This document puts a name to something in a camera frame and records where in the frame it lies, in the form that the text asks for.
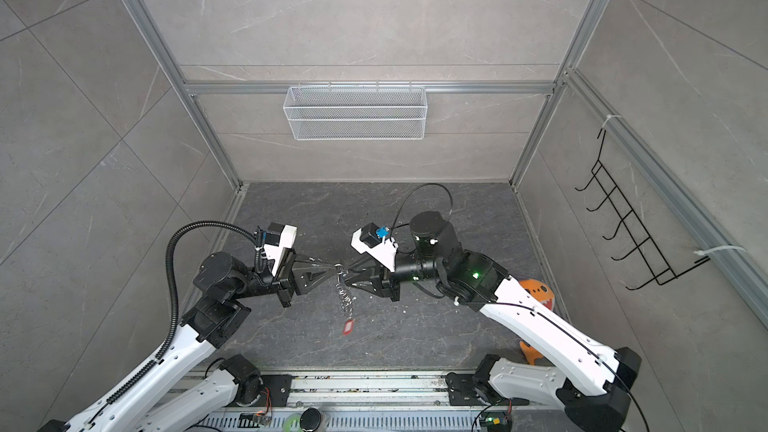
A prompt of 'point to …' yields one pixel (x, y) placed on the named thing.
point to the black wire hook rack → (656, 263)
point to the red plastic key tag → (348, 327)
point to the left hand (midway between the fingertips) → (334, 267)
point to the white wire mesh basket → (356, 113)
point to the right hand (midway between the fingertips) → (351, 272)
